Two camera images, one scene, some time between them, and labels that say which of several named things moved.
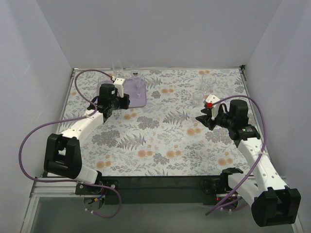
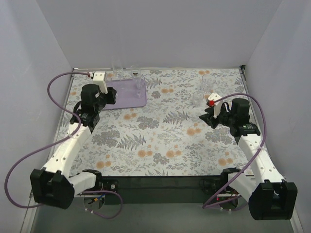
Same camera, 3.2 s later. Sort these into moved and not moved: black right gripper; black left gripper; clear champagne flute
Moved: black left gripper
Not moved: clear champagne flute; black right gripper
